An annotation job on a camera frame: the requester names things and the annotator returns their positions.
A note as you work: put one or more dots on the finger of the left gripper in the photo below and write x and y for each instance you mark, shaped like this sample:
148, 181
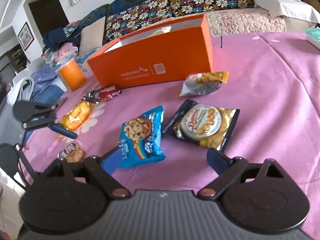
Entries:
50, 123
24, 111

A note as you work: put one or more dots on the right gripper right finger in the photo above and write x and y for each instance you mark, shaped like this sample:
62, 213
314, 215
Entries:
228, 170

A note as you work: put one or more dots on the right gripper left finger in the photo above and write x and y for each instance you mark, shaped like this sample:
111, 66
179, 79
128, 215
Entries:
100, 170

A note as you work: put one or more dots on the blue cookie packet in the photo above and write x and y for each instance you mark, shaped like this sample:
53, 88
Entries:
140, 139

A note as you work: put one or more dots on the round cookie packet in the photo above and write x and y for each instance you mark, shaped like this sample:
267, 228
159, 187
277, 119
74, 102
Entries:
73, 153

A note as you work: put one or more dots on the black smartphone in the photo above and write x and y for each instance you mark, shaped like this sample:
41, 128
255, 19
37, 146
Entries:
60, 102

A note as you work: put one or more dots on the danish butter cookies packet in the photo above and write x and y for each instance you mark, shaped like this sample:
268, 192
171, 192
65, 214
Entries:
203, 125

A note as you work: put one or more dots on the dark red snack packet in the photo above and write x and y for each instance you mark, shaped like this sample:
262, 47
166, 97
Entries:
102, 94

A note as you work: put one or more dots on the orange paper cup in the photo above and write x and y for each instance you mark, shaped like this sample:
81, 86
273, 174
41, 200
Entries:
71, 75

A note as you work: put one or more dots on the pink floral tablecloth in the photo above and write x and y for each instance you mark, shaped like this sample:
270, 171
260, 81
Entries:
273, 80

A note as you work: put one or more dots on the small framed picture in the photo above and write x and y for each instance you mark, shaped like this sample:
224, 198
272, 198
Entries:
25, 37

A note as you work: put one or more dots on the yellow clear snack packet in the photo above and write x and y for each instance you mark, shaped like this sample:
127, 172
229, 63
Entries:
203, 83

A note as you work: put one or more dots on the beige pillow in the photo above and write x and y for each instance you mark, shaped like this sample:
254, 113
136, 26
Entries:
92, 36

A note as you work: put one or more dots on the orange cardboard box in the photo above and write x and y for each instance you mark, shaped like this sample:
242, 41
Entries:
164, 52

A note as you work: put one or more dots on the left floral cushion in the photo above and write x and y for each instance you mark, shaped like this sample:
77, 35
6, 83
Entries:
135, 18

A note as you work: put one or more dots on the teal tissue pack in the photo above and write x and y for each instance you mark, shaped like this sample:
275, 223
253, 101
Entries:
313, 36

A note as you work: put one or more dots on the quilted sofa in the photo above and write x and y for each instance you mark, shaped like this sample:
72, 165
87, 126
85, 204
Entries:
221, 22

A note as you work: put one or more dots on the white cloth covered table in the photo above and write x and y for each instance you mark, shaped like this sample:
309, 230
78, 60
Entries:
290, 8

